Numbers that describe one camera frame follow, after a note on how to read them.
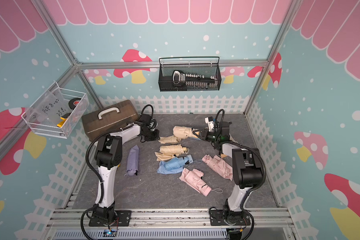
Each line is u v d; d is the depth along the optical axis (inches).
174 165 35.2
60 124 24.8
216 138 31.2
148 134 35.9
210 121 33.5
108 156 24.0
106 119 35.3
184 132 35.3
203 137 32.4
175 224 29.0
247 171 19.4
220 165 34.0
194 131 35.0
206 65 36.1
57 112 27.5
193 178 32.7
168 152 37.2
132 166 34.6
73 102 31.4
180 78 34.9
